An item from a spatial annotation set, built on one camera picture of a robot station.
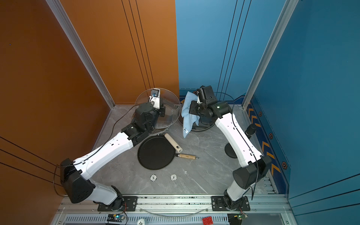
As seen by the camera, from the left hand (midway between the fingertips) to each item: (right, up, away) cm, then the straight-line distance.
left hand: (159, 96), depth 72 cm
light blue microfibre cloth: (+15, -12, +3) cm, 20 cm away
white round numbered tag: (-7, -59, -8) cm, 60 cm away
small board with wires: (+41, -60, -2) cm, 73 cm away
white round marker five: (-6, -47, +11) cm, 48 cm away
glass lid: (+3, -1, +8) cm, 9 cm away
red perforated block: (+24, -61, -4) cm, 66 cm away
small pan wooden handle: (-2, -41, +15) cm, 43 cm away
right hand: (+17, -5, +4) cm, 18 cm away
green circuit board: (-22, -62, -1) cm, 66 cm away
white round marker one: (+6, -46, +11) cm, 48 cm away
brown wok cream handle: (-4, -30, +17) cm, 35 cm away
